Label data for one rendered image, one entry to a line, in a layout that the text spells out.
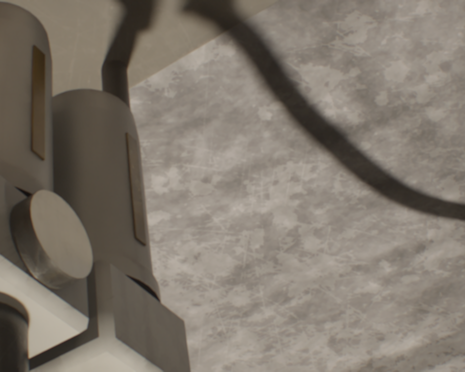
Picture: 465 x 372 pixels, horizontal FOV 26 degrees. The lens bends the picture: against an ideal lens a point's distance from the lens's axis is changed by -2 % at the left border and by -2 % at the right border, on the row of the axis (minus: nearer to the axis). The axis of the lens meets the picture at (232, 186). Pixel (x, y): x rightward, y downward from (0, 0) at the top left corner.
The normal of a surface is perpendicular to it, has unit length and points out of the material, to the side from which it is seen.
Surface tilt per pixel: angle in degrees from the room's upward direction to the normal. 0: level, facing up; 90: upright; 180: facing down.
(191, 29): 0
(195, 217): 0
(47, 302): 45
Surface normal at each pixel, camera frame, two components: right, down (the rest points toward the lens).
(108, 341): 0.26, -0.15
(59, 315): 0.69, 0.19
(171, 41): 0.13, 0.72
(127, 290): 0.83, -0.45
